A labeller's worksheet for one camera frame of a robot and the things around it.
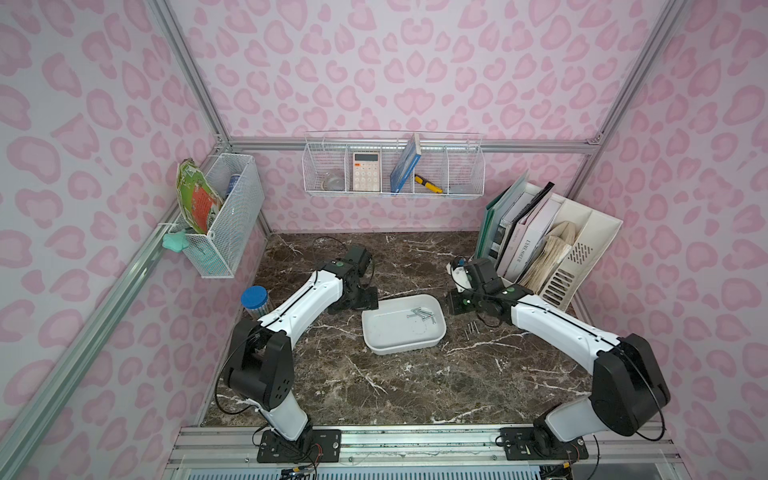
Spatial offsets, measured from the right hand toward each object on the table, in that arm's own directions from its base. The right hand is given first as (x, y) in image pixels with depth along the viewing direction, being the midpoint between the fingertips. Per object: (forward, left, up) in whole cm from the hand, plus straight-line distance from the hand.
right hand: (443, 298), depth 87 cm
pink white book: (+15, -25, +9) cm, 30 cm away
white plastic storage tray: (-2, +12, -12) cm, 17 cm away
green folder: (+17, -13, +17) cm, 27 cm away
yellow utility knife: (+34, +4, +14) cm, 37 cm away
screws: (-4, -10, -12) cm, 16 cm away
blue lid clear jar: (-7, +49, +11) cm, 51 cm away
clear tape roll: (+31, +34, +18) cm, 50 cm away
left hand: (0, +25, -1) cm, 25 cm away
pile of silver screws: (+2, +7, -12) cm, 14 cm away
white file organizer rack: (+13, -38, +7) cm, 41 cm away
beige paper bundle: (+13, -32, +8) cm, 36 cm away
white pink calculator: (+35, +24, +19) cm, 46 cm away
